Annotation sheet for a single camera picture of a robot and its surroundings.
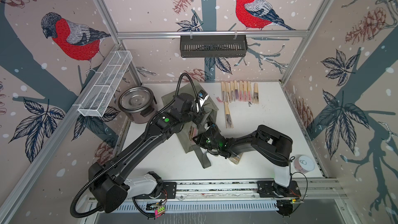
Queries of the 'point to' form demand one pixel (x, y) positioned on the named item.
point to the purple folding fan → (236, 90)
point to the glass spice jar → (236, 159)
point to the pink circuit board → (159, 211)
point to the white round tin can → (303, 164)
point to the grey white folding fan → (255, 98)
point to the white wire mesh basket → (98, 97)
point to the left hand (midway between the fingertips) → (206, 105)
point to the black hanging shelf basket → (213, 46)
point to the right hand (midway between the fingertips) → (193, 138)
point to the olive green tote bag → (187, 132)
